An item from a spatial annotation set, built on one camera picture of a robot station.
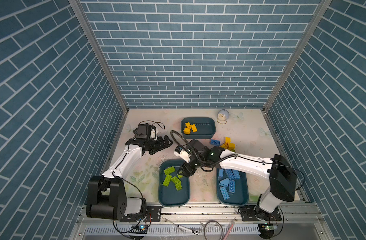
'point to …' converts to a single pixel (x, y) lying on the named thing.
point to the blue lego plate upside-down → (214, 142)
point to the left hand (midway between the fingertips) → (167, 144)
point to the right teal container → (240, 196)
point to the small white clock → (223, 115)
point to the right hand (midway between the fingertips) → (179, 166)
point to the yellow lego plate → (225, 146)
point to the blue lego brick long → (221, 172)
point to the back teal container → (206, 127)
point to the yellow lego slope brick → (227, 139)
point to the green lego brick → (169, 170)
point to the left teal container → (169, 196)
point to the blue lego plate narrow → (225, 193)
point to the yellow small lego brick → (194, 128)
